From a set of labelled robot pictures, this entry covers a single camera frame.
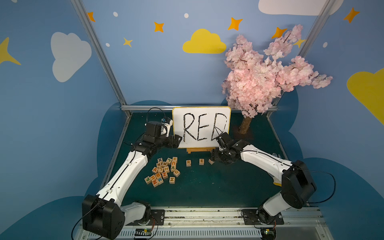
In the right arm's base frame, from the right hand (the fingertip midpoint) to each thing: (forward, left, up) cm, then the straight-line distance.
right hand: (216, 156), depth 87 cm
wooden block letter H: (-13, +37, -6) cm, 39 cm away
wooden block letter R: (-2, +17, -6) cm, 18 cm away
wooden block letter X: (-2, +35, -6) cm, 35 cm away
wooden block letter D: (0, +3, -7) cm, 8 cm away
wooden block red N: (-16, +35, -6) cm, 39 cm away
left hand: (+4, +24, +14) cm, 28 cm away
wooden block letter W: (-14, +32, -5) cm, 36 cm away
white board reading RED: (+15, +11, +10) cm, 21 cm away
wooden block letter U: (-3, +26, -5) cm, 27 cm away
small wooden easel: (+7, +11, -4) cm, 13 cm away
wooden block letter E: (-1, +9, -6) cm, 11 cm away
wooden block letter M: (-14, +25, -5) cm, 29 cm away
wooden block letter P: (-15, +39, -5) cm, 42 cm away
